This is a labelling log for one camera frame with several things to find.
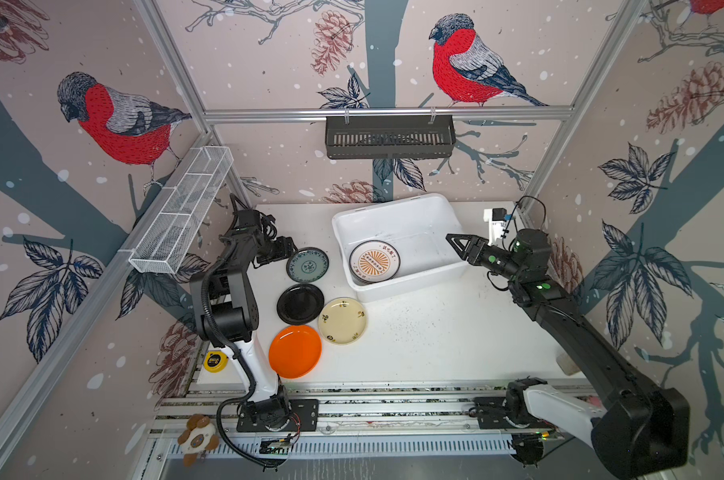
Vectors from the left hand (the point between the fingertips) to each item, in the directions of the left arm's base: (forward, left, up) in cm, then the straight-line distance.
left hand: (285, 250), depth 96 cm
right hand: (-12, -48, +19) cm, 53 cm away
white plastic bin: (+16, -46, -8) cm, 50 cm away
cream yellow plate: (-20, -19, -10) cm, 29 cm away
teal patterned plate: (+1, -6, -10) cm, 11 cm away
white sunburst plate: (0, -29, -7) cm, 30 cm away
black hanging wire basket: (+38, -22, +18) cm, 48 cm away
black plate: (-13, -4, -13) cm, 19 cm away
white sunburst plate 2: (-9, -27, -6) cm, 29 cm away
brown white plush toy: (-50, +13, -7) cm, 52 cm away
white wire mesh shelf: (-13, +22, +21) cm, 33 cm away
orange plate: (-30, -6, -9) cm, 31 cm away
